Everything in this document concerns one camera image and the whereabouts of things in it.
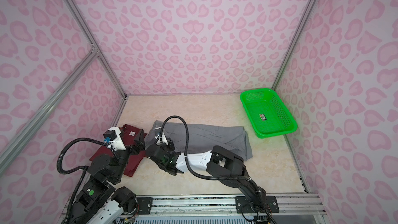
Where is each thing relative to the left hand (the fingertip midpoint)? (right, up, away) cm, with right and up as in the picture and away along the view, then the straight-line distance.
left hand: (132, 128), depth 66 cm
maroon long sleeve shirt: (-27, -15, +23) cm, 39 cm away
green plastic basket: (+74, +5, +41) cm, 85 cm away
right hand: (+7, -6, +18) cm, 20 cm away
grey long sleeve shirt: (+30, -9, +28) cm, 42 cm away
